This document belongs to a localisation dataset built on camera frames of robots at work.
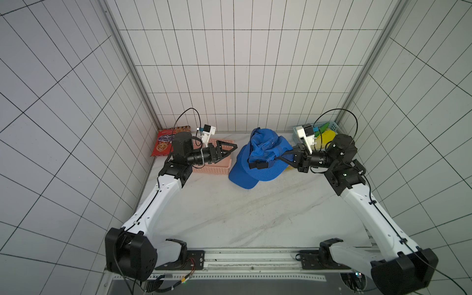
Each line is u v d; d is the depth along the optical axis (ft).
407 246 1.27
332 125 3.83
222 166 3.11
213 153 2.01
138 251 1.26
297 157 1.86
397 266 1.18
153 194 1.56
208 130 2.18
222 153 1.99
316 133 1.78
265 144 1.75
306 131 1.78
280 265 2.38
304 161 1.78
